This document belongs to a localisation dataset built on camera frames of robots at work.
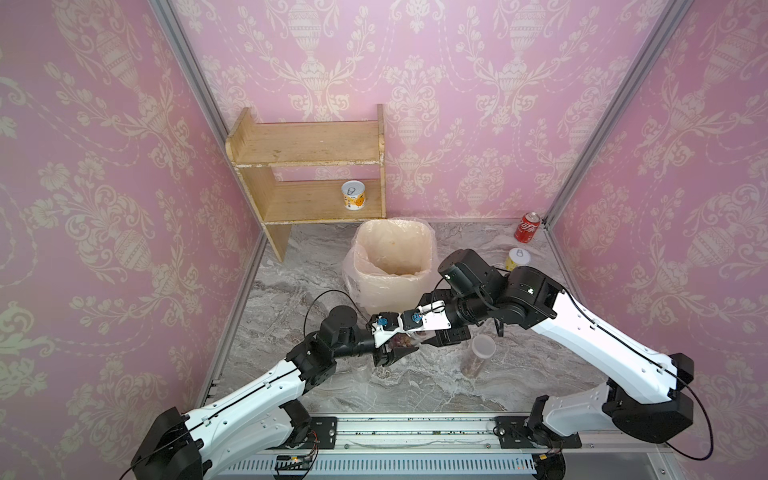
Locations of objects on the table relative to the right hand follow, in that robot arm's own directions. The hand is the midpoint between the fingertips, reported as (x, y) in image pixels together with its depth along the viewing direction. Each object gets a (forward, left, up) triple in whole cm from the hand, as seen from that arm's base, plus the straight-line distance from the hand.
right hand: (423, 317), depth 64 cm
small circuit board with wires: (-22, +33, -31) cm, 50 cm away
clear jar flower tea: (-3, +5, -5) cm, 8 cm away
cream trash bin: (+31, +5, -21) cm, 38 cm away
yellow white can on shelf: (+43, +16, 0) cm, 46 cm away
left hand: (0, +2, -9) cm, 9 cm away
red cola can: (+44, -44, -20) cm, 65 cm away
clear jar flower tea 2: (-2, -15, -12) cm, 19 cm away
